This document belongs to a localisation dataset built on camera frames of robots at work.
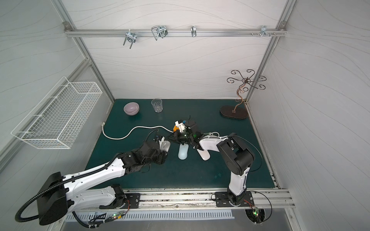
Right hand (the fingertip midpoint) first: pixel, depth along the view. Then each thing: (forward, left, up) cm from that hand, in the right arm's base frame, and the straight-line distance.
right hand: (166, 136), depth 85 cm
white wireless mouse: (-6, -24, -11) cm, 27 cm away
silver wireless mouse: (-7, -1, +1) cm, 7 cm away
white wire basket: (-4, +50, +21) cm, 54 cm away
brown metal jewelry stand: (+31, -49, -11) cm, 59 cm away
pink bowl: (+28, +33, -8) cm, 44 cm away
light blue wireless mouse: (-5, -10, -10) cm, 15 cm away
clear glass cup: (+35, +14, -8) cm, 38 cm away
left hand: (-10, -1, -2) cm, 11 cm away
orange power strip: (+13, -3, -10) cm, 16 cm away
